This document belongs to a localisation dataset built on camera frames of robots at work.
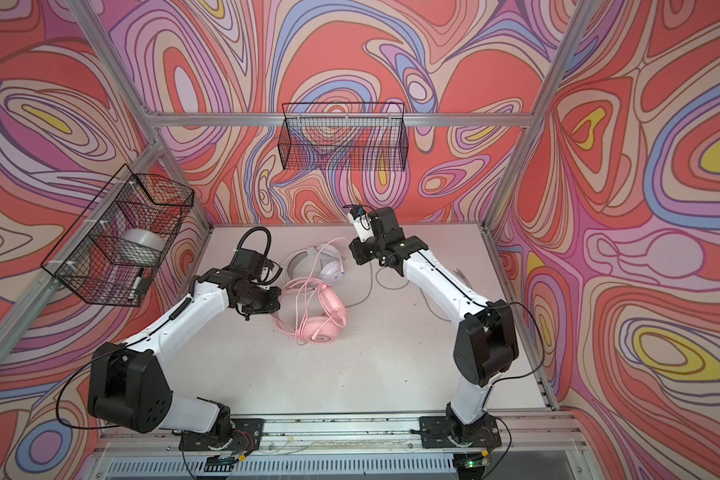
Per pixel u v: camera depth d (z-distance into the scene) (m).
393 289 1.02
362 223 0.72
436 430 0.74
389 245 0.63
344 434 0.75
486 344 0.45
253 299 0.70
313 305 0.77
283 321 0.83
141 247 0.70
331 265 0.96
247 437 0.72
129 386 0.41
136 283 0.72
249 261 0.68
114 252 0.74
